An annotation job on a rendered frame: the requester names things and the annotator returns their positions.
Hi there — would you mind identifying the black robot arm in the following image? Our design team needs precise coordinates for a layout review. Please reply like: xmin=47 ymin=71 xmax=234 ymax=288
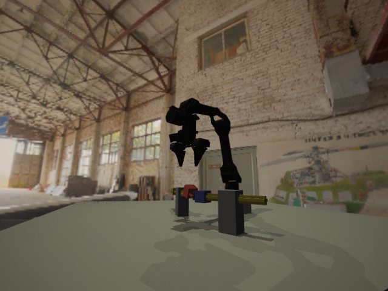
xmin=166 ymin=98 xmax=241 ymax=190

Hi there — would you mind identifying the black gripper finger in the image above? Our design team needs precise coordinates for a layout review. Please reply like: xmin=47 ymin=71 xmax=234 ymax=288
xmin=172 ymin=150 xmax=186 ymax=167
xmin=192 ymin=147 xmax=207 ymax=166

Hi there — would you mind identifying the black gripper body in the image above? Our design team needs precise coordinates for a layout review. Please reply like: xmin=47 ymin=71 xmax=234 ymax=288
xmin=170 ymin=127 xmax=210 ymax=150

